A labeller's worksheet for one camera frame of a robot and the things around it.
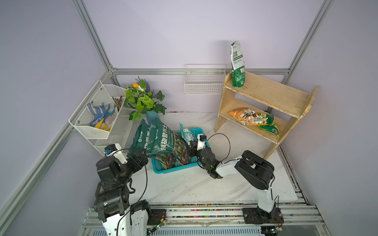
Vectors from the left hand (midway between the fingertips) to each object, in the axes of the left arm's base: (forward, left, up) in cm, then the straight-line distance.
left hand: (137, 154), depth 66 cm
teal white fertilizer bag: (+21, -22, -13) cm, 33 cm away
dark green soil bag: (+9, +2, -2) cm, 10 cm away
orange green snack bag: (+23, -56, 0) cm, 61 cm away
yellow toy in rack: (+14, +21, +4) cm, 26 cm away
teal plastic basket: (+6, -26, -19) cm, 33 cm away
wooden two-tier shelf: (+36, -72, -6) cm, 81 cm away
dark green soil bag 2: (+12, -9, -5) cm, 16 cm away
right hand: (+18, -24, -17) cm, 35 cm away
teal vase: (+36, +3, -11) cm, 38 cm away
